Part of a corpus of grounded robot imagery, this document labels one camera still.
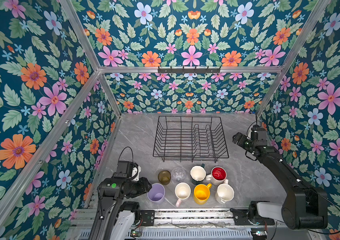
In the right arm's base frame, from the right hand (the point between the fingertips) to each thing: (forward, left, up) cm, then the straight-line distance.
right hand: (239, 138), depth 87 cm
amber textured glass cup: (-18, +45, -14) cm, 50 cm away
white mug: (-27, +11, -14) cm, 32 cm away
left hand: (-27, +50, -1) cm, 56 cm away
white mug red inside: (-17, +13, -13) cm, 26 cm away
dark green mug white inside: (-16, +25, -13) cm, 32 cm away
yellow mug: (-27, +24, -15) cm, 39 cm away
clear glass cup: (-18, +36, -9) cm, 42 cm away
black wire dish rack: (+10, +28, -13) cm, 33 cm away
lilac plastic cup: (-27, +48, -14) cm, 57 cm away
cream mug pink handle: (-26, +34, -14) cm, 45 cm away
